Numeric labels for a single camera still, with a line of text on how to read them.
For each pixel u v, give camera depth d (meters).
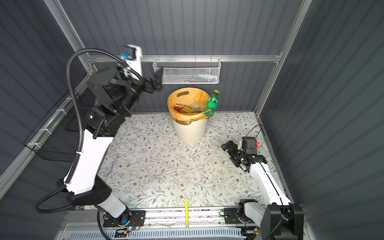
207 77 0.91
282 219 0.38
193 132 0.93
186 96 0.98
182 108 0.94
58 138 0.69
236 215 0.74
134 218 0.73
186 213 0.75
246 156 0.62
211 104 0.79
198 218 0.75
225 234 0.71
